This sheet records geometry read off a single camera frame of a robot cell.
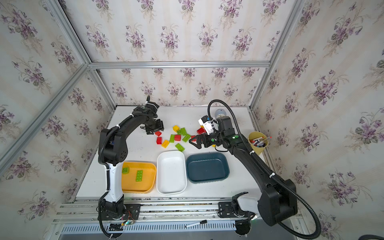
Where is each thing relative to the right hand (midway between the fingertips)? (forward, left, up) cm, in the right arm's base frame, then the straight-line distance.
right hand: (194, 139), depth 76 cm
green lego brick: (+15, +15, -21) cm, 30 cm away
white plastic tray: (-8, +14, -22) cm, 28 cm away
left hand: (+18, +23, -14) cm, 32 cm away
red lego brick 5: (+20, -5, -20) cm, 29 cm away
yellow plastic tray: (-15, +37, -21) cm, 45 cm away
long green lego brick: (-11, +32, -20) cm, 40 cm away
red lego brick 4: (+16, +1, -20) cm, 26 cm away
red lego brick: (+19, +25, -19) cm, 37 cm away
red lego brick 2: (+13, +23, -21) cm, 34 cm away
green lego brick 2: (+15, +5, -21) cm, 26 cm away
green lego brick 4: (+20, +7, -20) cm, 29 cm away
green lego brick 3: (+8, +10, -21) cm, 24 cm away
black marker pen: (-33, -3, -22) cm, 40 cm away
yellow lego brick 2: (+23, +13, -19) cm, 32 cm away
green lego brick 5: (+20, +10, -20) cm, 30 cm away
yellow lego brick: (+11, +19, -21) cm, 30 cm away
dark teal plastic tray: (-6, -8, -21) cm, 23 cm away
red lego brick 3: (+16, +11, -21) cm, 28 cm away
